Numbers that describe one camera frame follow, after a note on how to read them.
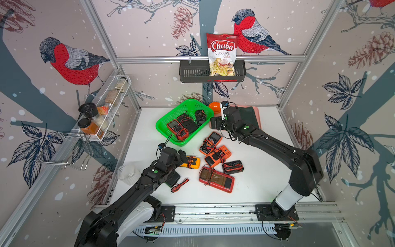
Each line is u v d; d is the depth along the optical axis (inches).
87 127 23.4
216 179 32.0
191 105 46.7
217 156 34.5
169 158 24.6
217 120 29.3
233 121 24.6
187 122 42.1
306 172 18.2
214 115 39.4
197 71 37.4
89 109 24.4
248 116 46.8
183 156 31.2
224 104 28.7
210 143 37.4
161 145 29.9
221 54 32.4
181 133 38.5
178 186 32.0
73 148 23.3
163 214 28.7
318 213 29.8
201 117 42.5
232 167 33.7
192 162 34.5
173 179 31.5
